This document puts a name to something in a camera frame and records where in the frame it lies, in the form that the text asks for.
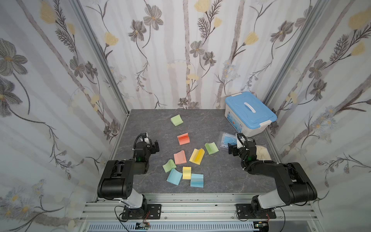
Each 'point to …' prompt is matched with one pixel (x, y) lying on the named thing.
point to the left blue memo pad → (175, 177)
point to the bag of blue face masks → (227, 138)
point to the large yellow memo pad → (197, 156)
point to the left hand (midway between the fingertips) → (150, 139)
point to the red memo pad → (183, 138)
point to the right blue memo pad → (197, 180)
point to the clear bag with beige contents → (262, 153)
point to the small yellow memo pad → (186, 172)
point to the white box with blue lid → (247, 114)
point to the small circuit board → (142, 226)
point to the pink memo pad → (180, 157)
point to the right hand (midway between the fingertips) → (239, 140)
